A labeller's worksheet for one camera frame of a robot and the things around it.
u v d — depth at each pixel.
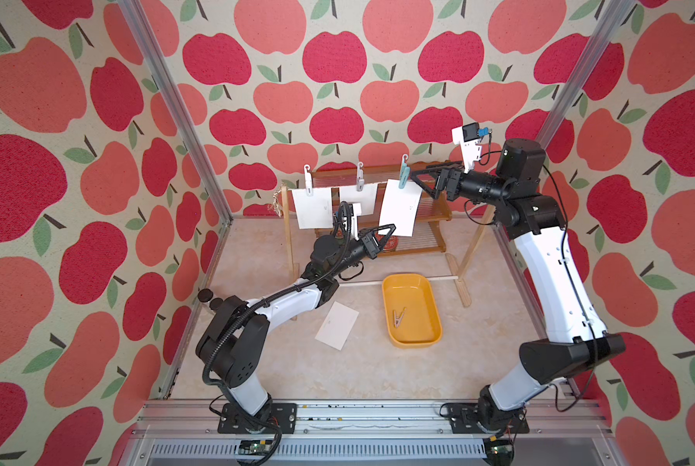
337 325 0.93
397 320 0.91
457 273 1.01
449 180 0.54
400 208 0.70
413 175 0.60
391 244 1.08
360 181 0.64
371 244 0.66
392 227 0.72
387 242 1.08
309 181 0.65
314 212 0.71
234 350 0.46
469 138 0.54
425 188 0.58
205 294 0.88
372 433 0.73
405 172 0.64
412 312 0.96
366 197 0.70
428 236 1.17
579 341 0.41
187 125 0.92
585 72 0.79
